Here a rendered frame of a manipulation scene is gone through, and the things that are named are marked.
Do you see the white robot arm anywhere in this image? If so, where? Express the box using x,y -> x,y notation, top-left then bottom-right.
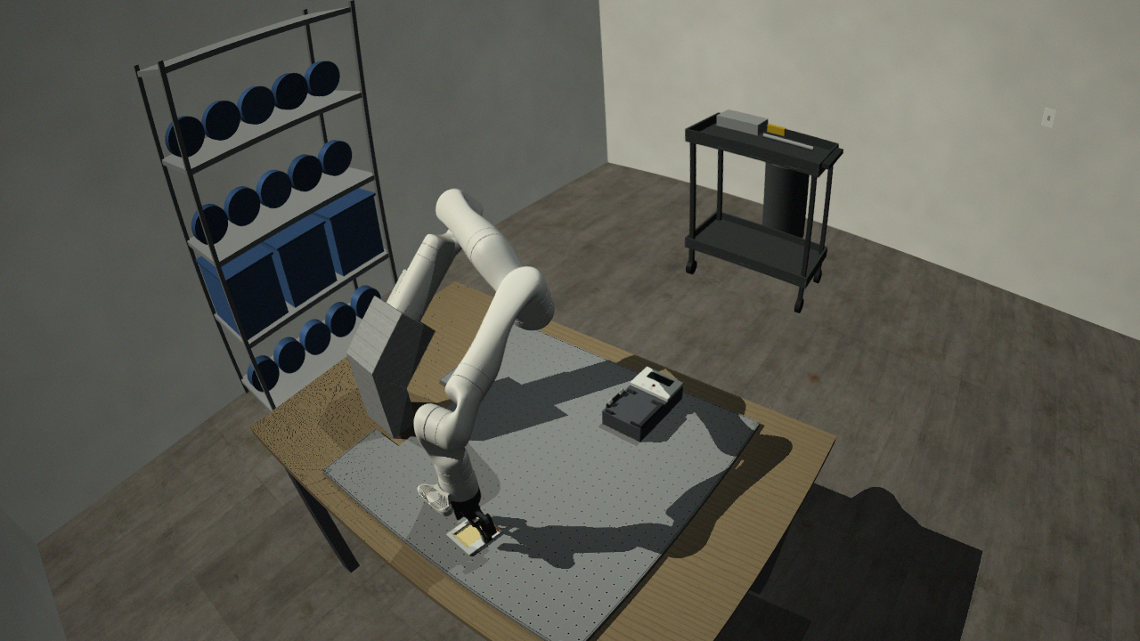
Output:
386,189 -> 555,516

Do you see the grey flat work mat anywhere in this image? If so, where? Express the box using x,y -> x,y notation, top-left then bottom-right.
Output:
321,324 -> 760,641

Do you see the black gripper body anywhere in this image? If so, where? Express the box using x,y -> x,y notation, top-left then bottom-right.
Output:
451,486 -> 482,520

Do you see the black dock with white console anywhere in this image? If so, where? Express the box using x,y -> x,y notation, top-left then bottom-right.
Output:
602,367 -> 683,443

